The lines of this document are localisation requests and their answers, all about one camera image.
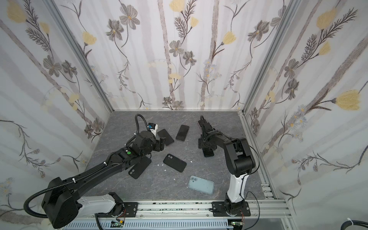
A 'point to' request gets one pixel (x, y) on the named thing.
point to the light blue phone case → (201, 184)
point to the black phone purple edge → (164, 133)
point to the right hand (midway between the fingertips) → (202, 143)
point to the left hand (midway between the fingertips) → (159, 134)
